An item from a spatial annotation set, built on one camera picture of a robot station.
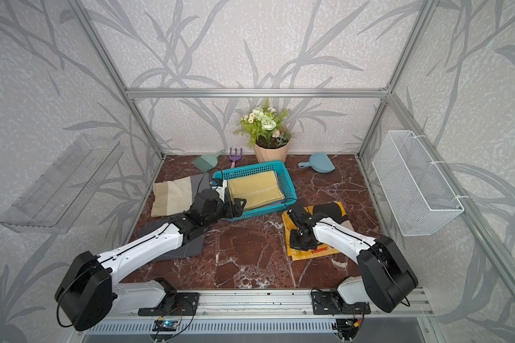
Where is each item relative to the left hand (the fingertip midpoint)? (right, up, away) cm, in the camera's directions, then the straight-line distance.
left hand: (239, 201), depth 83 cm
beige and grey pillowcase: (-35, -1, +18) cm, 39 cm away
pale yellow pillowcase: (+6, +3, +19) cm, 20 cm away
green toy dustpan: (-23, +17, +33) cm, 44 cm away
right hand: (+23, -18, +4) cm, 29 cm away
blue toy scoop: (+40, +17, +36) cm, 56 cm away
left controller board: (-23, -40, -12) cm, 48 cm away
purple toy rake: (-8, +19, +37) cm, 43 cm away
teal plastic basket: (+19, +7, +16) cm, 26 cm away
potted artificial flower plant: (+9, +31, +8) cm, 33 cm away
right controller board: (+39, -41, -12) cm, 57 cm away
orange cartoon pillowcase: (+42, -6, +13) cm, 44 cm away
